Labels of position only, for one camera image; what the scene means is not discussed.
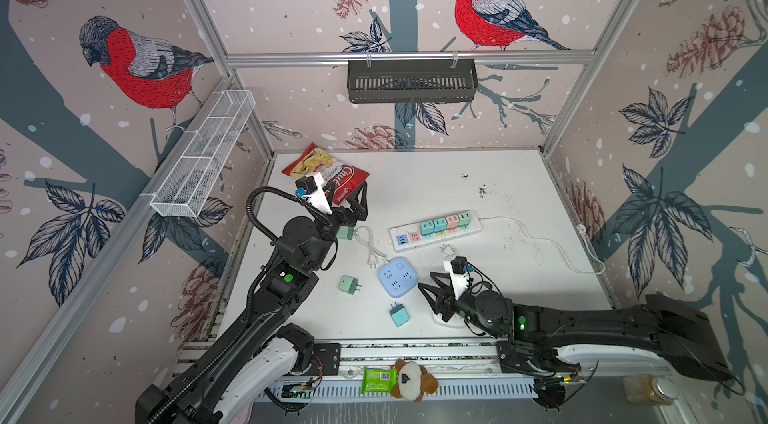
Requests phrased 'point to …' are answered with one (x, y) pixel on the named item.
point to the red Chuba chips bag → (314, 160)
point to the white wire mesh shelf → (204, 153)
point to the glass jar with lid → (645, 388)
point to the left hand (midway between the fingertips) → (349, 183)
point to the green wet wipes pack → (379, 381)
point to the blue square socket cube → (398, 277)
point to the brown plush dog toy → (413, 381)
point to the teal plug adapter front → (398, 314)
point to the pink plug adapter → (452, 222)
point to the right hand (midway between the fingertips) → (421, 286)
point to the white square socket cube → (456, 320)
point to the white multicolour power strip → (409, 236)
